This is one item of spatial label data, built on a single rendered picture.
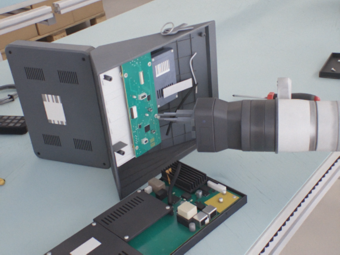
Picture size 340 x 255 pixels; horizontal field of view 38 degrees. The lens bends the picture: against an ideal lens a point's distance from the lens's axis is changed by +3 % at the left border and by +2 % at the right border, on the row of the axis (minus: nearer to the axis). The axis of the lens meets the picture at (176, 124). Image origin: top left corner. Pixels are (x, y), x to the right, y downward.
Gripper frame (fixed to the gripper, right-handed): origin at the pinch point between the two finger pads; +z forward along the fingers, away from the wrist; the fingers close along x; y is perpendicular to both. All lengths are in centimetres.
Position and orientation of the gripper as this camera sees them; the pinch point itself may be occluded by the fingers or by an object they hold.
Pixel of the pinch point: (158, 116)
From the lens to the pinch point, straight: 75.3
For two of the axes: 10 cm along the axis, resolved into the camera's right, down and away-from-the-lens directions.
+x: 0.9, 8.7, 4.8
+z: -9.8, -0.1, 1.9
